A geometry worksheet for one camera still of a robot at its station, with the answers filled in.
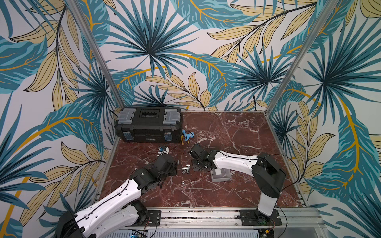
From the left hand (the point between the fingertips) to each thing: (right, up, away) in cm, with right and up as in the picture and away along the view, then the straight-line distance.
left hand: (173, 166), depth 78 cm
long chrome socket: (+6, -4, +10) cm, 13 cm away
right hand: (+12, -2, +11) cm, 17 cm away
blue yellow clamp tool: (+6, +15, +25) cm, 30 cm away
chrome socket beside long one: (+7, -3, +12) cm, 14 cm away
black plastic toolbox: (-16, +22, +14) cm, 31 cm away
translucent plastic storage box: (+27, -8, +10) cm, 29 cm away
